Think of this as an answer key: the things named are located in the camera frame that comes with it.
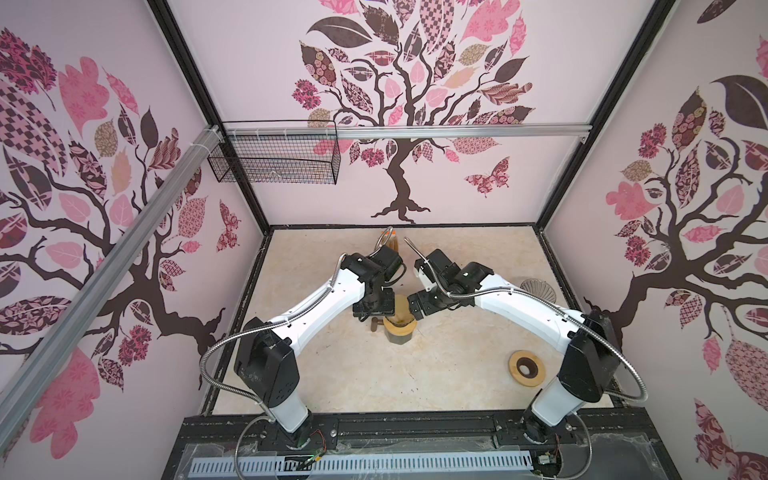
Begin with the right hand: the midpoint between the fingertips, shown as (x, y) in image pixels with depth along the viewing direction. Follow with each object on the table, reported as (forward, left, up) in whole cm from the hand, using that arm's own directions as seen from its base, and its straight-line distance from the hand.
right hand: (423, 300), depth 83 cm
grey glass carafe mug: (-7, +7, -10) cm, 15 cm away
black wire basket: (+66, +56, +4) cm, 87 cm away
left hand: (-5, +13, 0) cm, 14 cm away
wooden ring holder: (-7, +7, -4) cm, 11 cm away
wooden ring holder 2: (-15, -30, -14) cm, 36 cm away
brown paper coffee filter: (-3, +6, -3) cm, 7 cm away
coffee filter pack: (+29, +8, -7) cm, 31 cm away
